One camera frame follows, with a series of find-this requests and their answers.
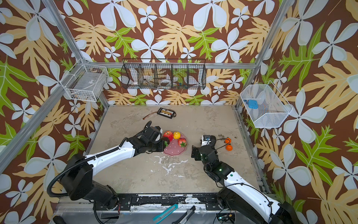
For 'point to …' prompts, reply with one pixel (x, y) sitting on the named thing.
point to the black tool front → (183, 220)
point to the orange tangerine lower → (229, 147)
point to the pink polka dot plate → (173, 148)
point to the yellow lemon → (176, 135)
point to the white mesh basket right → (265, 105)
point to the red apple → (169, 135)
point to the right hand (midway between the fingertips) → (197, 146)
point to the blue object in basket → (252, 104)
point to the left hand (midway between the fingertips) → (167, 144)
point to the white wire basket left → (86, 82)
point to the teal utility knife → (165, 213)
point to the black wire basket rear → (163, 73)
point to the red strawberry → (182, 142)
